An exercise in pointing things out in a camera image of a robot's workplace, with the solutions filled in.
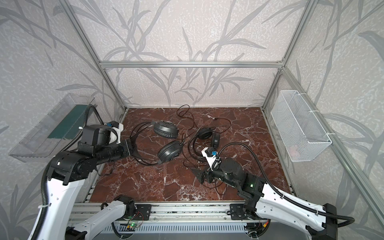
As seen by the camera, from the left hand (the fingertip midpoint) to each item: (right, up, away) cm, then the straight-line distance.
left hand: (140, 141), depth 63 cm
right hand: (+25, -8, +5) cm, 27 cm away
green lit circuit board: (-6, -41, +8) cm, 42 cm away
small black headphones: (+28, +1, +32) cm, 42 cm away
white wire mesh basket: (+68, +3, -2) cm, 68 cm away
